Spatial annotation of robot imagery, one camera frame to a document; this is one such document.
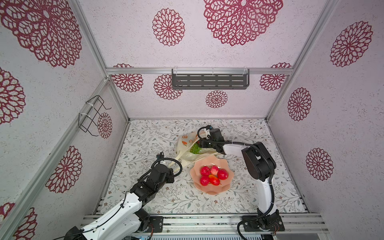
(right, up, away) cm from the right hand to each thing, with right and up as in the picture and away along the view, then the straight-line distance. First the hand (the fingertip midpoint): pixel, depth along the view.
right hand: (198, 139), depth 102 cm
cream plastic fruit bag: (-9, -9, -20) cm, 24 cm away
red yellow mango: (+8, -22, -18) cm, 30 cm away
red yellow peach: (+8, -17, -15) cm, 24 cm away
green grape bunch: (-2, -7, -2) cm, 7 cm away
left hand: (-16, -17, -19) cm, 30 cm away
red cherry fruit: (+13, -19, -18) cm, 29 cm away
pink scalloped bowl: (+9, -13, -10) cm, 18 cm away
